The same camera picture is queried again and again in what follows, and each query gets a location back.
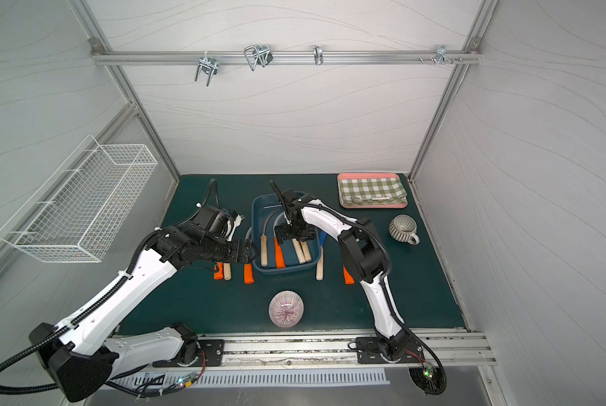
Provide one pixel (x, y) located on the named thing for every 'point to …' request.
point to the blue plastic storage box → (289, 255)
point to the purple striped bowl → (285, 309)
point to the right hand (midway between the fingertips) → (289, 239)
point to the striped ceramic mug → (403, 227)
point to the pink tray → (369, 190)
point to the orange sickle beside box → (248, 267)
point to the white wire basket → (76, 212)
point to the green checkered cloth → (371, 190)
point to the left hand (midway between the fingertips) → (245, 253)
